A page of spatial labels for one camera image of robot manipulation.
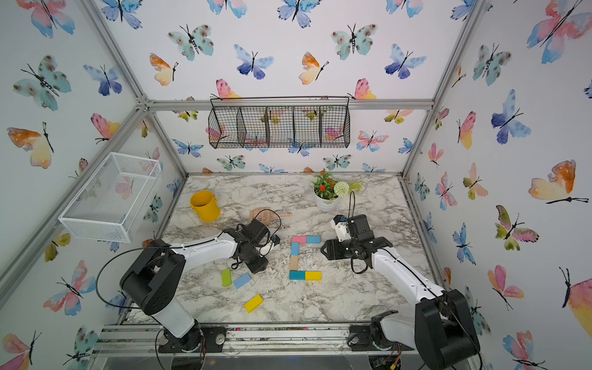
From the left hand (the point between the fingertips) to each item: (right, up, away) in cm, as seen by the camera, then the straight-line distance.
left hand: (264, 262), depth 91 cm
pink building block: (+14, +8, +6) cm, 17 cm away
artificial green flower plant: (+24, +29, +5) cm, 38 cm away
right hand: (+25, +7, -7) cm, 27 cm away
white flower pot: (+24, +22, +8) cm, 33 cm away
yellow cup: (-25, +23, +5) cm, 34 cm away
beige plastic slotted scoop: (-1, +17, +11) cm, 20 cm away
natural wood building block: (+11, 0, 0) cm, 11 cm away
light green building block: (-13, -5, -4) cm, 15 cm away
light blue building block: (+12, +4, +3) cm, 13 cm away
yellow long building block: (-2, -12, -10) cm, 16 cm away
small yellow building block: (+20, -4, -4) cm, 20 cm away
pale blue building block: (-8, -6, -4) cm, 10 cm away
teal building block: (+14, -4, -3) cm, 15 cm away
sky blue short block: (+19, +8, +7) cm, 22 cm away
